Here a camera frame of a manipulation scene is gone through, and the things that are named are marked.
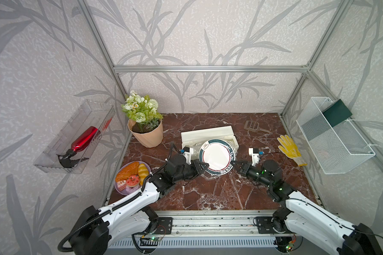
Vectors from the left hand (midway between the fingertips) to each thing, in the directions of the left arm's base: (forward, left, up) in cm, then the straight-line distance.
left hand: (210, 167), depth 73 cm
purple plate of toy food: (+1, +42, -13) cm, 44 cm away
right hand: (+3, -10, 0) cm, 10 cm away
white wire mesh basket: (+1, -50, +16) cm, 52 cm away
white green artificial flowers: (+30, +36, +8) cm, 48 cm away
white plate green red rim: (+7, -4, +1) cm, 8 cm away
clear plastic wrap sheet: (-3, +1, -3) cm, 4 cm away
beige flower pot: (+20, +32, -6) cm, 38 cm away
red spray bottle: (+3, +53, +15) cm, 55 cm away
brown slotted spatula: (+40, -33, -16) cm, 54 cm away
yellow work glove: (+22, -54, -18) cm, 61 cm away
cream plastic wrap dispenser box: (+24, +8, -11) cm, 28 cm away
